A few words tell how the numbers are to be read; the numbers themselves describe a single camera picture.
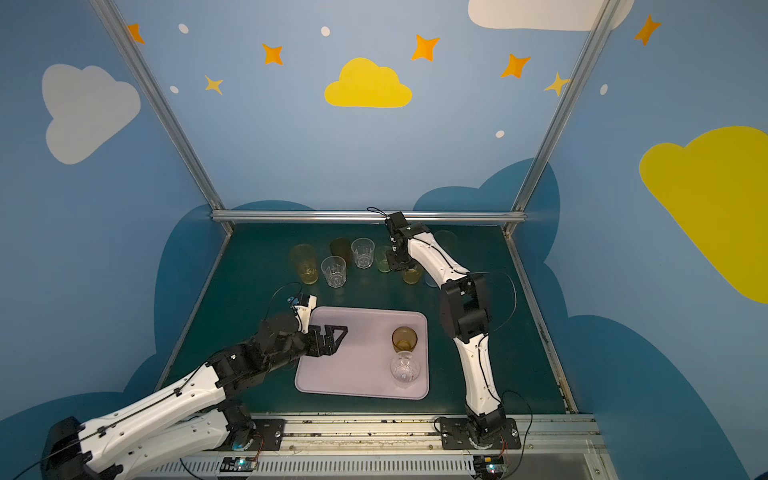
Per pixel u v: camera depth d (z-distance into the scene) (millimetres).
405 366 857
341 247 1046
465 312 584
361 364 882
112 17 691
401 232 733
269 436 734
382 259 1068
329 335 675
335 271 1048
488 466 713
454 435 747
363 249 1107
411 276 1074
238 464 705
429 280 666
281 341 567
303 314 673
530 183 1068
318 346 659
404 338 883
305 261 1022
